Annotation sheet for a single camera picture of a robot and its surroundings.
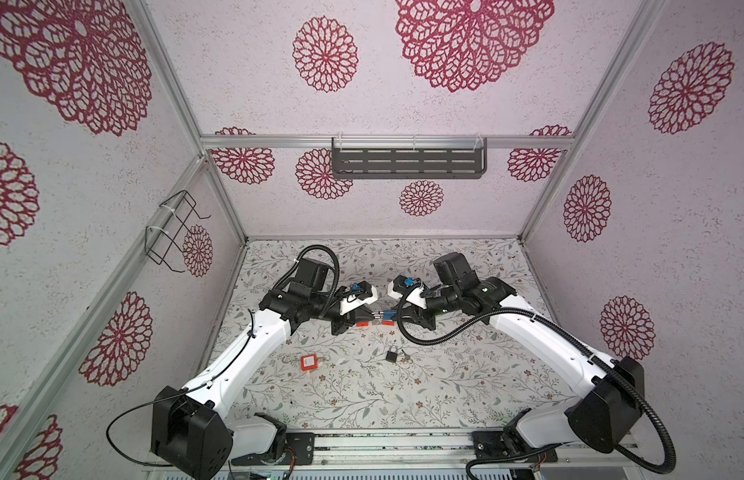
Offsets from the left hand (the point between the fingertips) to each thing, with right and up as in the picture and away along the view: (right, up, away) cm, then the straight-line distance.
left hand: (367, 317), depth 74 cm
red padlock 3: (-17, -15, +13) cm, 26 cm away
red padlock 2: (-2, -6, +20) cm, 21 cm away
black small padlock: (+7, -14, +15) cm, 22 cm away
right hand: (+7, +3, -1) cm, 8 cm away
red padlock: (+6, -5, +20) cm, 22 cm away
